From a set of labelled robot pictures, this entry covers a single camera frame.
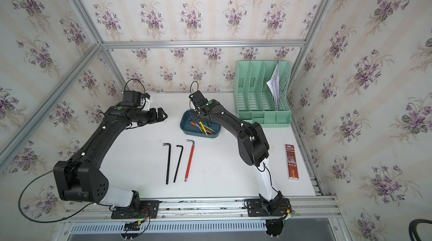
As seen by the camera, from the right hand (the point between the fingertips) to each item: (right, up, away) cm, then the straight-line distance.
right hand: (199, 115), depth 93 cm
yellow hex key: (+3, -7, -3) cm, 8 cm away
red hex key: (-4, -23, -5) cm, 24 cm away
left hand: (-18, -1, -10) cm, 21 cm away
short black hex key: (-10, -25, -6) cm, 27 cm away
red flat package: (+49, -24, -7) cm, 55 cm away
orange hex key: (-3, -7, +8) cm, 11 cm away
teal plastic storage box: (-1, -8, +6) cm, 10 cm away
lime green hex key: (+5, -8, +8) cm, 12 cm away
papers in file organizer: (+41, +18, -5) cm, 45 cm away
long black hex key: (-14, -30, -11) cm, 35 cm away
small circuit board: (-26, -47, -22) cm, 58 cm away
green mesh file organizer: (+43, +15, +25) cm, 52 cm away
